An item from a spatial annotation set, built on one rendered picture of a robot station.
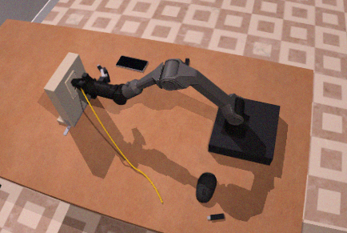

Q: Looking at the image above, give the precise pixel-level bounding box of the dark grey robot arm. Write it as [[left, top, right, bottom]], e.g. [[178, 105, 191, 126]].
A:
[[98, 58, 250, 139]]

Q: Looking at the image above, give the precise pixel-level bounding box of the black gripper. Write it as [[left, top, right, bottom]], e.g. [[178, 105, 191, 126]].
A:
[[71, 72, 102, 99]]

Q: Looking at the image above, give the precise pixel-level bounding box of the black computer mouse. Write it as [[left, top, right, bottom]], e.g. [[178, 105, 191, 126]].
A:
[[196, 172, 217, 203]]

